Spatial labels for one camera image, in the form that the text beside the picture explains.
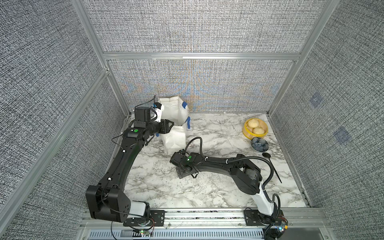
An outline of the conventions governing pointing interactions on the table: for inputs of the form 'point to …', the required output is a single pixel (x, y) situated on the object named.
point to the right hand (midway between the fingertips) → (185, 167)
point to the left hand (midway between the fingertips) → (172, 121)
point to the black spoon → (267, 155)
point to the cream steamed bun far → (253, 123)
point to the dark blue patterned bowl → (259, 144)
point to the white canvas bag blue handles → (176, 111)
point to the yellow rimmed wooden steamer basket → (247, 130)
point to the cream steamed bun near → (258, 130)
